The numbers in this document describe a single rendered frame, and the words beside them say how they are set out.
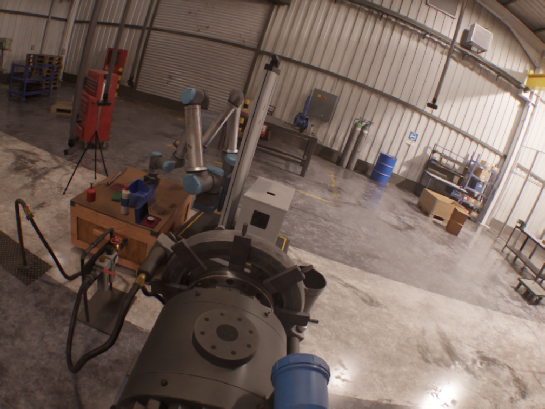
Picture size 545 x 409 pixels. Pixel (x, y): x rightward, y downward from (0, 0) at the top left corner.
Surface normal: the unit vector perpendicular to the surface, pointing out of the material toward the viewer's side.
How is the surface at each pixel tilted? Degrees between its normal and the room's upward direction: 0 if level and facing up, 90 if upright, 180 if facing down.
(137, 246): 90
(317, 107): 90
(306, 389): 11
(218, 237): 38
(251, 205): 90
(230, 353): 0
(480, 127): 90
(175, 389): 20
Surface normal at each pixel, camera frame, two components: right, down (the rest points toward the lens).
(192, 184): -0.43, 0.30
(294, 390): -0.28, -0.89
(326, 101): -0.15, 0.34
